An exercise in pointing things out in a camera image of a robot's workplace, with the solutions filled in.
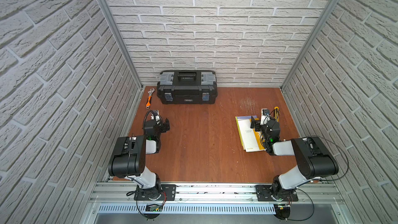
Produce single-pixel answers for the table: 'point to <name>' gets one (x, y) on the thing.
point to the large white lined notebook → (251, 139)
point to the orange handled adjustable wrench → (151, 91)
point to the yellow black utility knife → (276, 113)
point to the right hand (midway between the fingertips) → (261, 116)
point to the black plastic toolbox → (187, 87)
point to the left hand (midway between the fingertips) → (160, 116)
